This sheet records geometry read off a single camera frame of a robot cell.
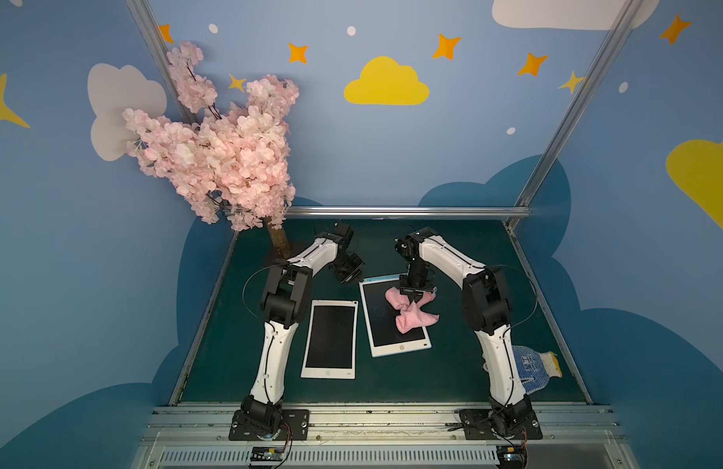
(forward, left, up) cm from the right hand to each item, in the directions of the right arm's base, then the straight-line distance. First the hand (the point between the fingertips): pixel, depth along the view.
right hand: (412, 301), depth 94 cm
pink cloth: (-7, +1, +3) cm, 8 cm away
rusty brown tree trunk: (+17, +47, +7) cm, 51 cm away
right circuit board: (-39, -25, -7) cm, 47 cm away
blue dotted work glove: (-18, -36, -4) cm, 40 cm away
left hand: (+11, +16, -2) cm, 19 cm away
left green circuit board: (-43, +37, -5) cm, 57 cm away
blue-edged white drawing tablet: (-10, +8, -6) cm, 15 cm away
